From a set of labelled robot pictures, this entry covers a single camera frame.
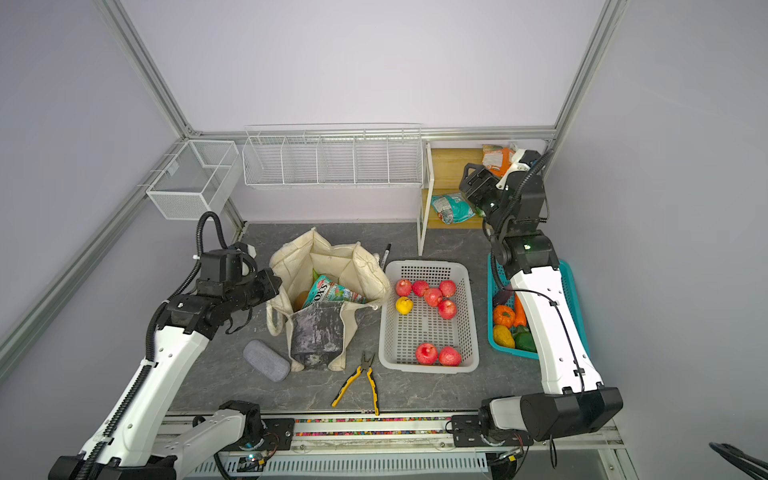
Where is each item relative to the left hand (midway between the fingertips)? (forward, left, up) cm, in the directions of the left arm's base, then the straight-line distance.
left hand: (282, 284), depth 74 cm
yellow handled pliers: (-14, -19, -24) cm, 33 cm away
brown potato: (+1, -1, -11) cm, 11 cm away
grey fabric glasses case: (-11, +9, -21) cm, 25 cm away
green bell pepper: (-11, -64, -20) cm, 68 cm away
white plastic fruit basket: (0, -39, -24) cm, 45 cm away
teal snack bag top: (+5, -8, -12) cm, 15 cm away
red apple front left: (-14, -36, -18) cm, 43 cm away
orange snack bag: (+33, -61, +11) cm, 70 cm away
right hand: (+12, -47, +22) cm, 54 cm away
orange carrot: (-4, -66, -20) cm, 69 cm away
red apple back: (+9, -37, -20) cm, 43 cm away
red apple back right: (+8, -46, -20) cm, 51 cm away
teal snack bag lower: (+30, -49, -6) cm, 58 cm away
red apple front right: (-15, -42, -19) cm, 49 cm away
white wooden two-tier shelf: (+32, -45, +6) cm, 56 cm away
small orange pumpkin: (-3, -61, -19) cm, 64 cm away
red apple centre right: (0, -44, -20) cm, 49 cm away
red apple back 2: (+5, -41, -20) cm, 45 cm away
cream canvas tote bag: (-10, -8, -9) cm, 15 cm away
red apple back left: (+9, -31, -19) cm, 38 cm away
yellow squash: (-10, -59, -19) cm, 63 cm away
